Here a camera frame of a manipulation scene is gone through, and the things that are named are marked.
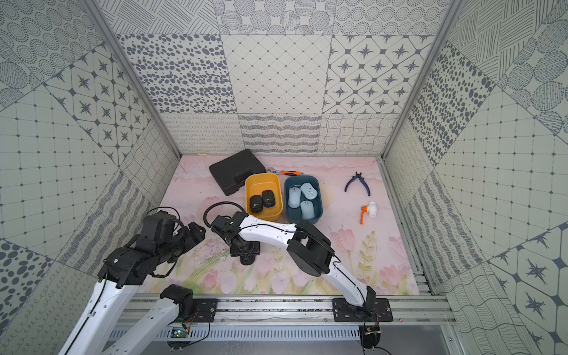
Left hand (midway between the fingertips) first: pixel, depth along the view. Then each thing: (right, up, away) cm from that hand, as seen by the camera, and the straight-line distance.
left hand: (202, 235), depth 71 cm
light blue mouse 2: (+36, +4, +27) cm, 45 cm away
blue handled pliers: (+66, +18, +40) cm, 79 cm away
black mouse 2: (+12, -13, +12) cm, 22 cm away
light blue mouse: (+31, +11, +30) cm, 44 cm away
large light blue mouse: (+37, +12, +31) cm, 50 cm away
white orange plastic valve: (+65, +5, +27) cm, 71 cm away
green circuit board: (-8, -33, +1) cm, 34 cm away
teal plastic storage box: (+35, +9, +30) cm, 47 cm away
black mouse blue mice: (+19, +9, +30) cm, 36 cm away
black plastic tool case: (-2, +20, +39) cm, 44 cm away
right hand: (+12, -11, +14) cm, 22 cm away
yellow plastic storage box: (+12, +16, +36) cm, 41 cm away
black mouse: (+13, +7, +27) cm, 31 cm away
